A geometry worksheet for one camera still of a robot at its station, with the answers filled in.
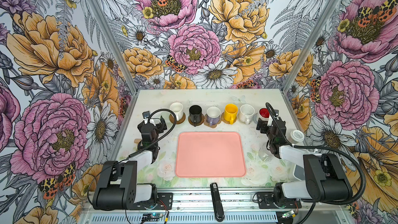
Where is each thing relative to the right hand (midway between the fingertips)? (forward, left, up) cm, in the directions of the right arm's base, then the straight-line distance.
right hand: (267, 123), depth 92 cm
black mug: (+9, +42, -1) cm, 43 cm away
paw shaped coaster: (+6, +36, -7) cm, 37 cm away
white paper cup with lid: (-8, -15, -2) cm, 17 cm away
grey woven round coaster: (+3, +6, +1) cm, 7 cm away
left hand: (+1, +65, +3) cm, 65 cm away
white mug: (+13, +54, -1) cm, 55 cm away
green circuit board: (-42, +59, -8) cm, 73 cm away
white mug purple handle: (+11, +31, -6) cm, 33 cm away
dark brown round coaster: (+9, +57, -6) cm, 58 cm away
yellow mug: (+8, +20, 0) cm, 22 cm away
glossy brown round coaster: (+7, +39, -7) cm, 40 cm away
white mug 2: (+12, +9, -6) cm, 16 cm away
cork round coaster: (+9, +24, -8) cm, 27 cm away
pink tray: (-14, +34, -10) cm, 38 cm away
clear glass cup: (-17, +5, -4) cm, 18 cm away
